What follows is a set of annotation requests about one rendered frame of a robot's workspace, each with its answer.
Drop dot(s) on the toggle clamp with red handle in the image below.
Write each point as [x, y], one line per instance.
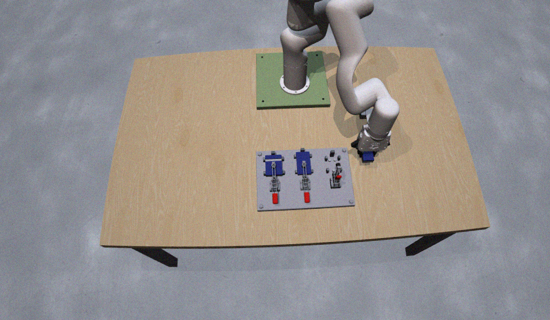
[274, 185]
[304, 184]
[335, 182]

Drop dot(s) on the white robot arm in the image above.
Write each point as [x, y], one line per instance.
[308, 21]

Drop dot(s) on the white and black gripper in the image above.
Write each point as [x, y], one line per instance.
[366, 143]

